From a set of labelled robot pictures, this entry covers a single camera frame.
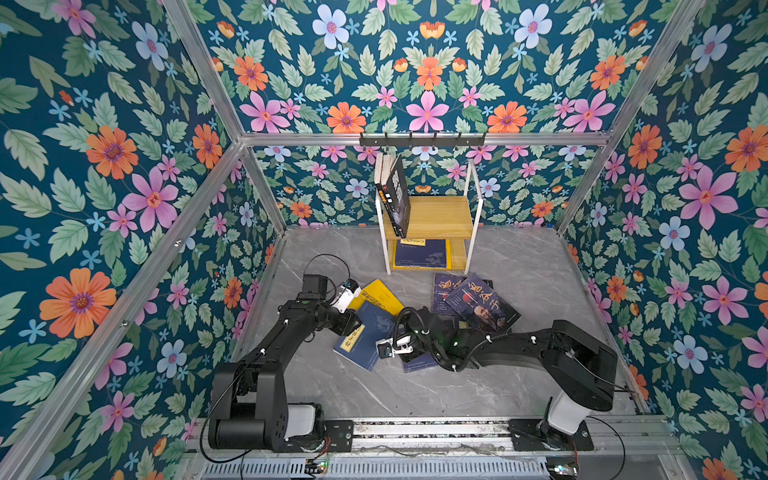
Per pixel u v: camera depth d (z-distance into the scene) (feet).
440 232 2.96
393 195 2.64
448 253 3.44
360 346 2.86
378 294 3.23
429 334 2.06
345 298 2.58
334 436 2.41
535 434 2.40
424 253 3.43
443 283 3.32
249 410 1.37
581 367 1.42
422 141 3.04
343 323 2.53
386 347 2.31
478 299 3.14
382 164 2.63
